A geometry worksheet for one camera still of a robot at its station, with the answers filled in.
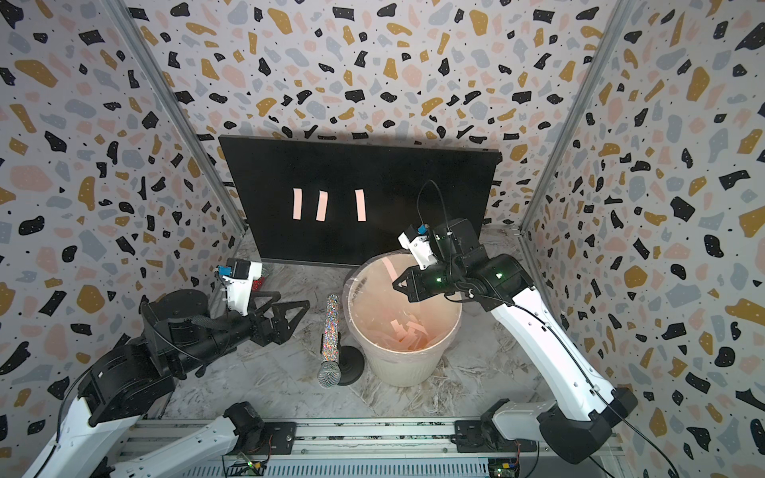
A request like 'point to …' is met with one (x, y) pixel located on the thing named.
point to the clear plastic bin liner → (381, 314)
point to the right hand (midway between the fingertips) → (394, 286)
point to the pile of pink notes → (413, 337)
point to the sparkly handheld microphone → (330, 371)
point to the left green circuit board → (247, 468)
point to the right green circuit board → (504, 467)
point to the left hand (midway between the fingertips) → (297, 300)
